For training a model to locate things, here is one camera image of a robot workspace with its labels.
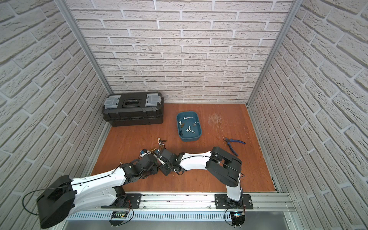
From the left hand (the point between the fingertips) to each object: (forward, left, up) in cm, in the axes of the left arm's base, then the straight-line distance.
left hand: (160, 164), depth 85 cm
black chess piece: (+23, -12, 0) cm, 26 cm away
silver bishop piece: (+30, -22, +1) cm, 37 cm away
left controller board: (-25, +20, -5) cm, 32 cm away
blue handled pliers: (+17, -46, 0) cm, 49 cm away
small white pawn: (+23, -21, +1) cm, 32 cm away
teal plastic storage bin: (+36, -21, +3) cm, 42 cm away
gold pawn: (+18, +3, -1) cm, 18 cm away
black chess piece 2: (+17, 0, -1) cm, 17 cm away
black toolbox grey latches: (+32, +19, +15) cm, 40 cm away
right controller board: (-27, -42, -2) cm, 50 cm away
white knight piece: (+32, -11, 0) cm, 34 cm away
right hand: (0, -3, -2) cm, 3 cm away
